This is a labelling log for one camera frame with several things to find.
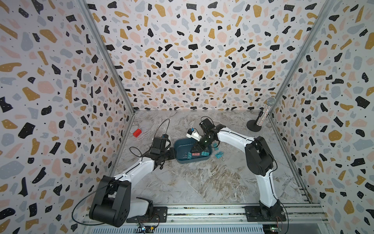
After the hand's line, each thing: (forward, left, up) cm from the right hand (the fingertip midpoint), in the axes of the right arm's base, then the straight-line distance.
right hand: (192, 150), depth 90 cm
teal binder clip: (+1, -8, -6) cm, 10 cm away
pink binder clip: (0, -2, -4) cm, 5 cm away
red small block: (+16, +42, -5) cm, 45 cm away
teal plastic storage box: (+6, +7, -7) cm, 12 cm away
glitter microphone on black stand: (+25, -46, -6) cm, 52 cm away
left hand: (-1, +9, +1) cm, 10 cm away
